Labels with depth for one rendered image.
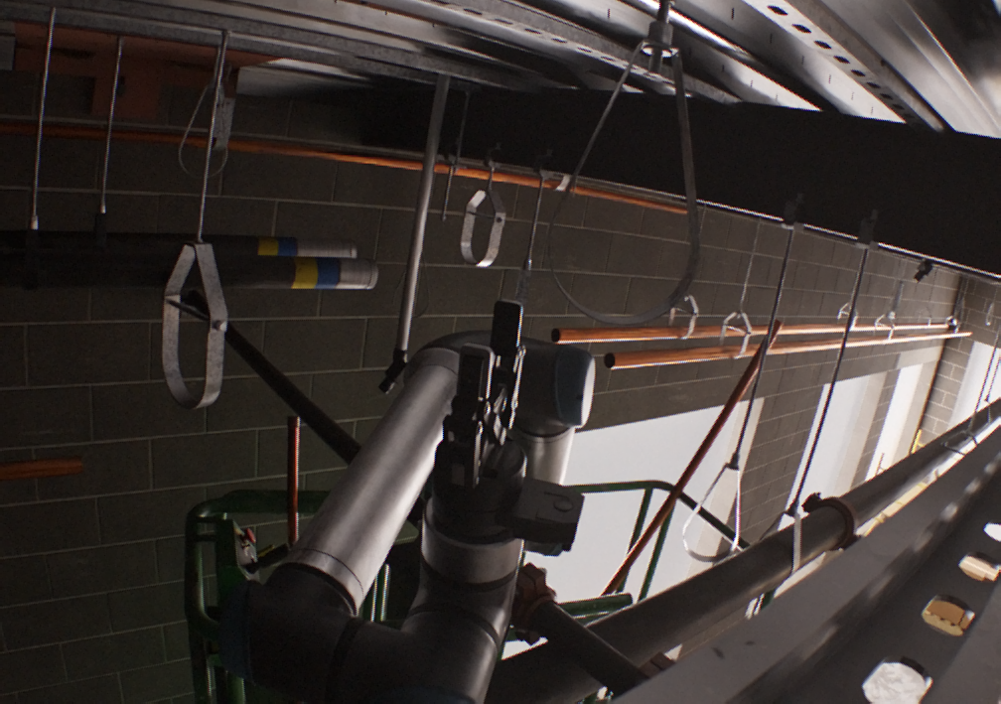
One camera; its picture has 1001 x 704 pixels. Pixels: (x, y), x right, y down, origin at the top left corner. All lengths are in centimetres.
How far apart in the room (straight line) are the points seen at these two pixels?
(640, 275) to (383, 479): 285
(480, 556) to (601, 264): 274
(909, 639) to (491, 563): 43
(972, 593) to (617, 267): 314
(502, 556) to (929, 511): 44
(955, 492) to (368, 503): 58
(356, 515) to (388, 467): 9
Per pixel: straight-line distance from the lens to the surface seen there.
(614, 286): 335
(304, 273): 154
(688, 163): 51
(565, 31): 97
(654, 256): 355
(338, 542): 66
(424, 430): 82
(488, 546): 57
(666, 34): 51
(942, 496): 21
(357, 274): 160
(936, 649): 21
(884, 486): 178
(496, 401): 53
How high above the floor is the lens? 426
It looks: 14 degrees down
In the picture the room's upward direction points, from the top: 10 degrees clockwise
